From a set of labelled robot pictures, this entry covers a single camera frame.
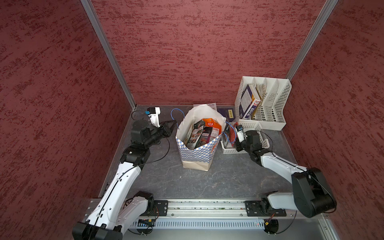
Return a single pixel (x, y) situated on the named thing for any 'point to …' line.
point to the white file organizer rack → (264, 101)
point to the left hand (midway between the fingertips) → (176, 124)
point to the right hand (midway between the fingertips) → (236, 139)
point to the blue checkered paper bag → (199, 159)
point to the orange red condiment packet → (216, 129)
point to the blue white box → (249, 101)
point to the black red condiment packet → (206, 135)
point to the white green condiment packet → (194, 135)
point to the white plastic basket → (248, 126)
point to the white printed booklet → (213, 105)
